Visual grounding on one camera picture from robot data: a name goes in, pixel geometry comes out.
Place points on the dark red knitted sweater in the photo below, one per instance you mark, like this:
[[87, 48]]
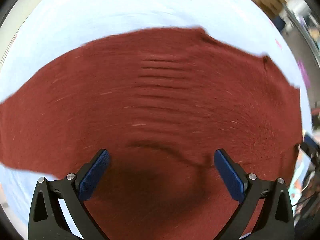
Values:
[[161, 101]]

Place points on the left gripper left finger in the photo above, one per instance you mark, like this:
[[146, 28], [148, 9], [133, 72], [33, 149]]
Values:
[[46, 219]]

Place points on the light blue patterned blanket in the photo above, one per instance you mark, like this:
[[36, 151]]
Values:
[[56, 27]]

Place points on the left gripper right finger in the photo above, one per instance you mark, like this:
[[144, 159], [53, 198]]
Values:
[[275, 220]]

